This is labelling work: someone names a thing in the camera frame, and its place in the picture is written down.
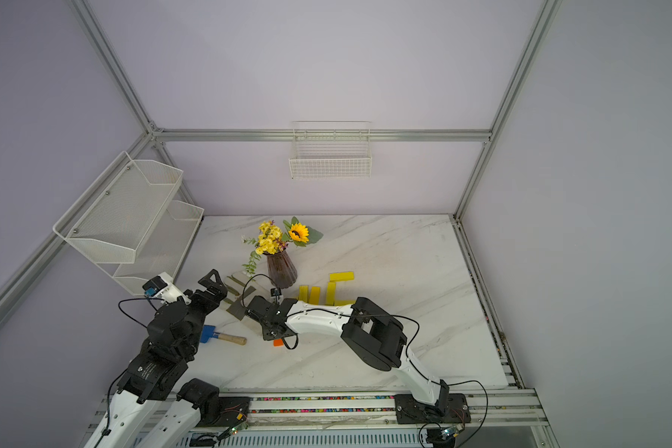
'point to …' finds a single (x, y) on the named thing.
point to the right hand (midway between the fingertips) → (278, 331)
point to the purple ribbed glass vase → (282, 272)
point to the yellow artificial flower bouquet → (272, 239)
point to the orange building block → (277, 342)
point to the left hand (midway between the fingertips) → (207, 284)
